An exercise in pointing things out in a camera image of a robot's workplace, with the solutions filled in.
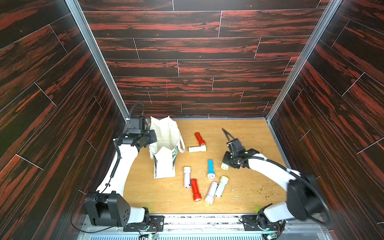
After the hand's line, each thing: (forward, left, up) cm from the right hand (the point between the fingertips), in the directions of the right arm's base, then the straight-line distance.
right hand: (227, 158), depth 90 cm
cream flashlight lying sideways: (+9, +18, -3) cm, 20 cm away
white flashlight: (-8, +24, -3) cm, 26 cm away
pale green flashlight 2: (-16, +4, -5) cm, 17 cm away
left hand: (+4, +43, +16) cm, 46 cm away
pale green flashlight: (-6, +2, +1) cm, 7 cm away
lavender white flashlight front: (-23, +11, -5) cm, 26 cm away
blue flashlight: (-9, +10, -4) cm, 14 cm away
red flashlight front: (-22, +18, -4) cm, 28 cm away
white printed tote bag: (+12, +40, -3) cm, 42 cm away
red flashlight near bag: (+17, +17, -4) cm, 24 cm away
